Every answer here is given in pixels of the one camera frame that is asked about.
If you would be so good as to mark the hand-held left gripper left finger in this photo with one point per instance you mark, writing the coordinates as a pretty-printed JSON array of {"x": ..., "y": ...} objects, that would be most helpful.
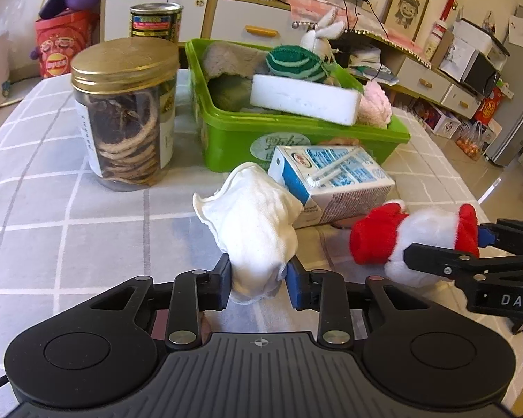
[{"x": 221, "y": 287}]

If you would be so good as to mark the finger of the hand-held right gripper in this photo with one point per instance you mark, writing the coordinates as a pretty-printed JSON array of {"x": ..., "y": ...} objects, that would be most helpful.
[
  {"x": 440, "y": 261},
  {"x": 514, "y": 235}
]

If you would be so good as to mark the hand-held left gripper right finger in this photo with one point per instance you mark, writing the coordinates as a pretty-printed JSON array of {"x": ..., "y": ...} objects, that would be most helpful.
[{"x": 294, "y": 289}]

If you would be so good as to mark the red and white plush toy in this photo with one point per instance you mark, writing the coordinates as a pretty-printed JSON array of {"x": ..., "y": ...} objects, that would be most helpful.
[{"x": 422, "y": 230}]

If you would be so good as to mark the white cloth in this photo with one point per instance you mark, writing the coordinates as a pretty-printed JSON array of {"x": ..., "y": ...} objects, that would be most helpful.
[{"x": 252, "y": 226}]

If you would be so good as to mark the green plastic bin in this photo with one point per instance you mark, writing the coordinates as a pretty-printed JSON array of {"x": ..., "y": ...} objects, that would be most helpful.
[{"x": 226, "y": 143}]

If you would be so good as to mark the pink plush toy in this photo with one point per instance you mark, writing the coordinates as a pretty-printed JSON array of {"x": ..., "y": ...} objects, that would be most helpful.
[{"x": 375, "y": 104}]

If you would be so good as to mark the white sponge block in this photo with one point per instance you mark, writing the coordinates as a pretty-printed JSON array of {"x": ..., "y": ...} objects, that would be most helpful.
[{"x": 305, "y": 100}]

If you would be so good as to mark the grey green fuzzy cloth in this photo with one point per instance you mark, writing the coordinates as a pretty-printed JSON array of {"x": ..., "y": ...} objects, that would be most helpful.
[{"x": 229, "y": 93}]

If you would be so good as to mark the striped knit sock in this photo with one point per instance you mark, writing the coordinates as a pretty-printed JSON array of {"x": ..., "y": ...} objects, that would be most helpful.
[{"x": 294, "y": 63}]

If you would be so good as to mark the cream rabbit plush toy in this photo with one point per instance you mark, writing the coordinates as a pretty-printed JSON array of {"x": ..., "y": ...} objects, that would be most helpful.
[{"x": 318, "y": 37}]

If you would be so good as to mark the bag of oranges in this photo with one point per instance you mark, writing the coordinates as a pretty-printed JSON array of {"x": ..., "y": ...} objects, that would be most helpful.
[{"x": 473, "y": 143}]

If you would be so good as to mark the blue and white milk carton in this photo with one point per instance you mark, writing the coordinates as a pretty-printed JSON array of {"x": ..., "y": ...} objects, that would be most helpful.
[{"x": 331, "y": 183}]

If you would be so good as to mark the red gift bag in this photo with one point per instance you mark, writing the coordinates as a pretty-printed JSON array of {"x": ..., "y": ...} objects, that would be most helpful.
[{"x": 488, "y": 106}]

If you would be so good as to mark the grey refrigerator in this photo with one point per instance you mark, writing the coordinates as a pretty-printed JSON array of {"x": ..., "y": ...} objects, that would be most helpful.
[{"x": 518, "y": 96}]

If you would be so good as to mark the white crate with red print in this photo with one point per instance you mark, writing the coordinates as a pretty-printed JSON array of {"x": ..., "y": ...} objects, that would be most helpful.
[{"x": 436, "y": 117}]

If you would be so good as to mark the black microwave oven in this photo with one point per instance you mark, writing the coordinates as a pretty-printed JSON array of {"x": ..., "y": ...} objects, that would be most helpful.
[{"x": 479, "y": 74}]

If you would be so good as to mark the glass jar with gold lid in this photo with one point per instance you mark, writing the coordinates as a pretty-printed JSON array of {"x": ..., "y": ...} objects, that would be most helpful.
[{"x": 122, "y": 130}]

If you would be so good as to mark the white printer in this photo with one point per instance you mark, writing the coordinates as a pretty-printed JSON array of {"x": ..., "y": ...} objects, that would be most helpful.
[{"x": 479, "y": 35}]

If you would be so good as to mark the pile of folded cloths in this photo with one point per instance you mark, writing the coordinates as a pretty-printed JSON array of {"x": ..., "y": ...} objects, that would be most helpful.
[{"x": 370, "y": 61}]

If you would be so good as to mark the white bottle with red label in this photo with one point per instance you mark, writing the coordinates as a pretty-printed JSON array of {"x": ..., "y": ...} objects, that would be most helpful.
[{"x": 436, "y": 37}]

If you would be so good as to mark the framed cartoon picture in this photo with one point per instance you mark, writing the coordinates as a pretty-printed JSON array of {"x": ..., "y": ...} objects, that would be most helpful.
[{"x": 405, "y": 6}]

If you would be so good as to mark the wooden cabinet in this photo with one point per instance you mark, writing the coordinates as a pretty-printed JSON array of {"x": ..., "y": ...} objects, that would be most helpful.
[{"x": 212, "y": 17}]

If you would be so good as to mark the black and yellow tin can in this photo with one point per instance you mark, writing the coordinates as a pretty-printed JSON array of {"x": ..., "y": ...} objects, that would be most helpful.
[{"x": 154, "y": 24}]

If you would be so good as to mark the red printed bag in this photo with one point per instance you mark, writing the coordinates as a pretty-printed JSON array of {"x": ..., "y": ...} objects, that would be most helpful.
[{"x": 61, "y": 48}]

